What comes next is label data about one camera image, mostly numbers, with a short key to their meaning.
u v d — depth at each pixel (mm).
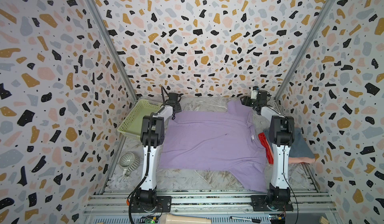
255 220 704
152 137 650
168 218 666
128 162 873
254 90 1026
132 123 985
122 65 1008
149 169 645
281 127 665
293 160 848
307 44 900
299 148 883
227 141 971
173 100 928
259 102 930
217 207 733
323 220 693
